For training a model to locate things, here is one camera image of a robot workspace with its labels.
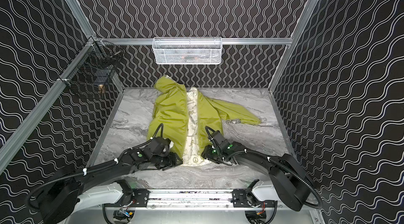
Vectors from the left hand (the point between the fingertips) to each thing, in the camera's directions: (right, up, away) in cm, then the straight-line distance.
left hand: (184, 166), depth 77 cm
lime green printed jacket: (0, +22, +24) cm, 33 cm away
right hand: (+10, +2, +7) cm, 13 cm away
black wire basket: (-58, +55, +20) cm, 82 cm away
